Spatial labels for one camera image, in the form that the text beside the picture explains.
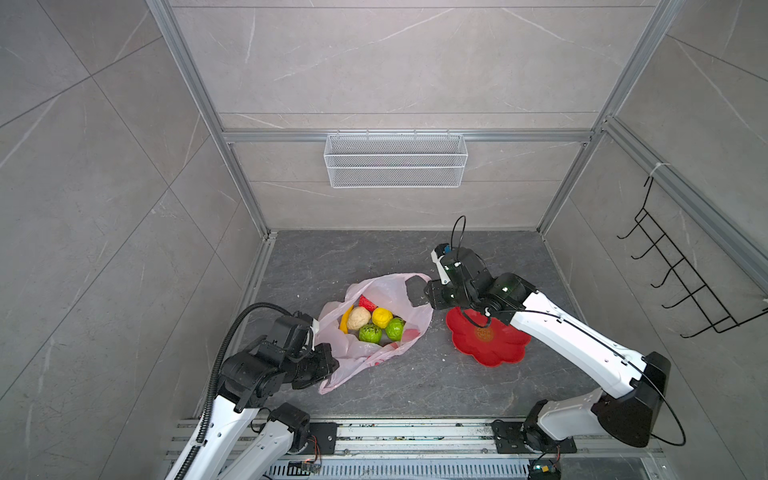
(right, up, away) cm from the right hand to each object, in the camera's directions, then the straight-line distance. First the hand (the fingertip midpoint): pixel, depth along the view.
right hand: (429, 287), depth 76 cm
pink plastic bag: (-19, -17, -3) cm, 26 cm away
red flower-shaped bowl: (+22, -19, +14) cm, 32 cm away
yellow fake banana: (-24, -11, +16) cm, 31 cm away
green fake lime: (-9, -14, +10) cm, 19 cm away
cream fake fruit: (-20, -11, +14) cm, 27 cm away
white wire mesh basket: (-9, +41, +25) cm, 49 cm away
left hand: (-22, -15, -8) cm, 28 cm away
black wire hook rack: (+58, +3, -10) cm, 59 cm away
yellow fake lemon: (-13, -11, +14) cm, 22 cm away
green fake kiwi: (-16, -14, +10) cm, 24 cm away
